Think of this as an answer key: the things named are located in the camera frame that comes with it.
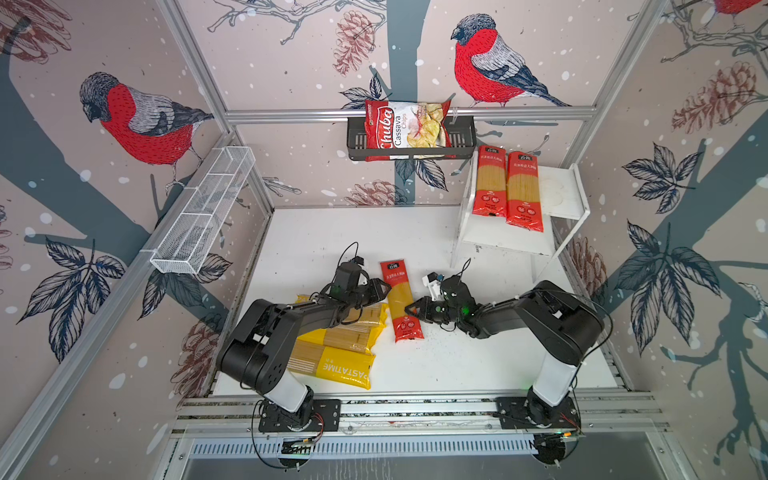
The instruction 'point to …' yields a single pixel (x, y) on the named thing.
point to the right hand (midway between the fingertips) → (403, 316)
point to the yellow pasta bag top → (365, 316)
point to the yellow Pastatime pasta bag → (342, 365)
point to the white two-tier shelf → (565, 205)
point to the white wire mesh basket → (188, 243)
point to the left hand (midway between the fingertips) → (388, 287)
